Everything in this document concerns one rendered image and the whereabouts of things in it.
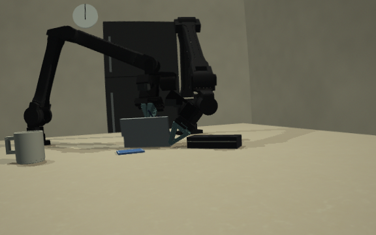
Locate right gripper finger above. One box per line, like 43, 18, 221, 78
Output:
147, 103, 157, 118
141, 104, 147, 118

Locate grey mug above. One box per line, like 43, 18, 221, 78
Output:
5, 131, 45, 165

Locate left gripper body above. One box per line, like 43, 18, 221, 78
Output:
174, 107, 203, 132

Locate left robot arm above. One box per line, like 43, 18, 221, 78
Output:
164, 17, 218, 120

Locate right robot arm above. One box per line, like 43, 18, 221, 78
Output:
23, 26, 178, 146

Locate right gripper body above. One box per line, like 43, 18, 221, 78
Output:
134, 97, 165, 112

